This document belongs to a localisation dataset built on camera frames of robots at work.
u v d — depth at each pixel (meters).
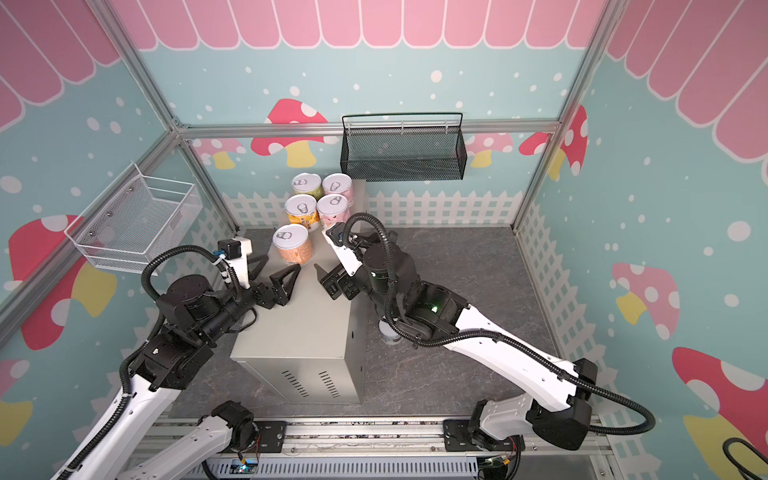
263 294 0.55
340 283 0.50
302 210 0.69
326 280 0.51
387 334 0.87
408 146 0.94
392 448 0.74
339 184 0.74
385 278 0.41
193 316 0.46
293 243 0.63
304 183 0.75
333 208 0.70
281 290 0.56
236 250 0.52
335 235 0.46
